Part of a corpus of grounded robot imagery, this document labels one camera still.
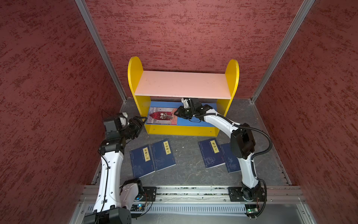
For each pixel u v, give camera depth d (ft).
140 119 2.19
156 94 2.21
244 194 2.20
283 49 2.91
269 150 1.63
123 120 2.11
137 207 2.32
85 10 2.37
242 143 1.75
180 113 2.64
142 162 2.80
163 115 2.95
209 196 2.45
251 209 2.33
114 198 1.29
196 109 2.38
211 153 2.94
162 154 2.90
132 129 2.10
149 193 2.41
